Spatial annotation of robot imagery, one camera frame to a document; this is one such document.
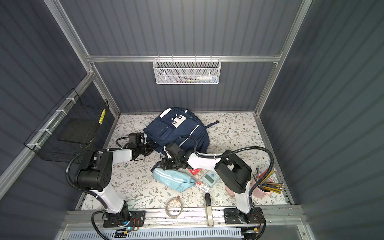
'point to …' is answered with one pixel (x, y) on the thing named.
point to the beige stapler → (208, 201)
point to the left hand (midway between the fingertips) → (159, 144)
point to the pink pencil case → (229, 191)
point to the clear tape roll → (167, 205)
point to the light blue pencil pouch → (178, 179)
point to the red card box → (195, 171)
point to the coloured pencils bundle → (276, 187)
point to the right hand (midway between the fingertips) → (163, 166)
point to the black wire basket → (71, 126)
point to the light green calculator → (211, 178)
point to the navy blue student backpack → (180, 126)
